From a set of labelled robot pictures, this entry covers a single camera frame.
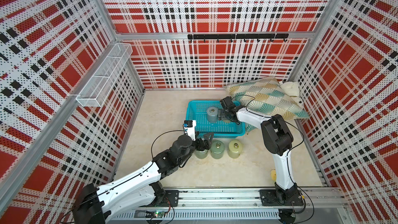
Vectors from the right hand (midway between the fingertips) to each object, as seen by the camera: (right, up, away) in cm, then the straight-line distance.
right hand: (229, 113), depth 102 cm
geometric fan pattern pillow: (+23, +12, -7) cm, 27 cm away
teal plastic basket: (-22, +1, +4) cm, 22 cm away
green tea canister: (-17, -21, -19) cm, 33 cm away
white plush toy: (+45, +16, +6) cm, 48 cm away
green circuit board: (-36, -44, -33) cm, 66 cm away
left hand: (-14, -8, -26) cm, 31 cm away
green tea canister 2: (-9, -19, -19) cm, 28 cm away
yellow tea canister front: (+1, -18, -20) cm, 27 cm away
